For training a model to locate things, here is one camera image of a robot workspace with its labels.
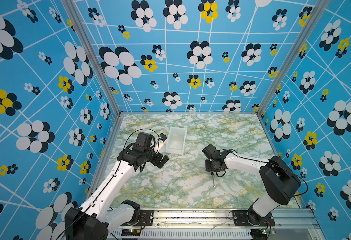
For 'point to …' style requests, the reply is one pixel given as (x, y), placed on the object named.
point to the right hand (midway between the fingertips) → (210, 167)
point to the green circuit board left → (130, 232)
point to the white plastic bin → (176, 140)
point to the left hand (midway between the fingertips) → (161, 152)
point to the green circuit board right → (259, 232)
